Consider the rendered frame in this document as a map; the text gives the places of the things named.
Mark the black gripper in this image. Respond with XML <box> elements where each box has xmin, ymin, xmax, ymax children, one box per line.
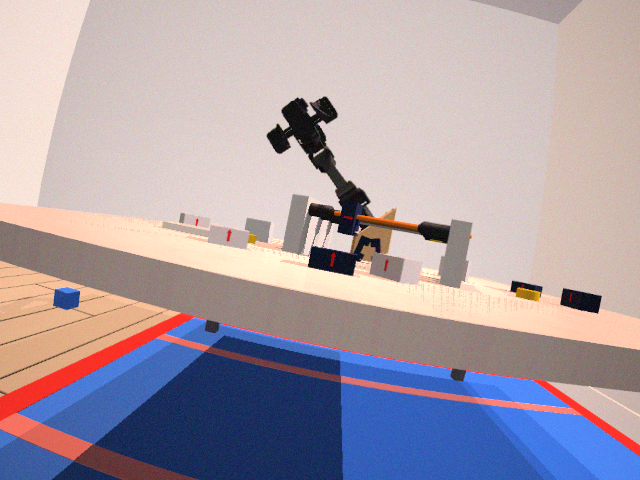
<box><xmin>267</xmin><ymin>96</ymin><xmax>337</xmax><ymax>154</ymax></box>

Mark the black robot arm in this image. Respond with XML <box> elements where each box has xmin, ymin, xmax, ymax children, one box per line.
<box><xmin>281</xmin><ymin>97</ymin><xmax>374</xmax><ymax>217</ymax></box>

